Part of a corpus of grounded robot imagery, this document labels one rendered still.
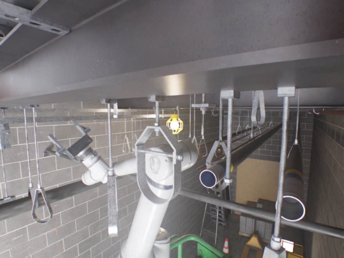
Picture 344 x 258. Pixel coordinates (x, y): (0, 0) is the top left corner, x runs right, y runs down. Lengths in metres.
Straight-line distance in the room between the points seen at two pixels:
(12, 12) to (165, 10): 0.36
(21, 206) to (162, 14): 1.28
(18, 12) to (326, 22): 0.58
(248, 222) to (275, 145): 2.84
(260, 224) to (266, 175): 1.79
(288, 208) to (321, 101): 1.51
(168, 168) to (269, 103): 1.65
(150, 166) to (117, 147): 2.78
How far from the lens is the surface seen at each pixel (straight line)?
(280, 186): 0.38
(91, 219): 3.50
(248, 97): 2.15
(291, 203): 0.75
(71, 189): 1.50
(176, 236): 1.63
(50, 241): 3.28
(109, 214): 0.65
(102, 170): 1.00
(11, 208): 1.40
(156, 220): 0.79
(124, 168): 1.05
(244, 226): 7.40
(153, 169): 0.64
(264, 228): 7.26
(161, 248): 1.13
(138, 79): 0.24
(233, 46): 0.29
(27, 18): 0.59
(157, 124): 0.46
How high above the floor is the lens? 4.24
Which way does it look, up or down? 5 degrees down
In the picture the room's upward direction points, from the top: straight up
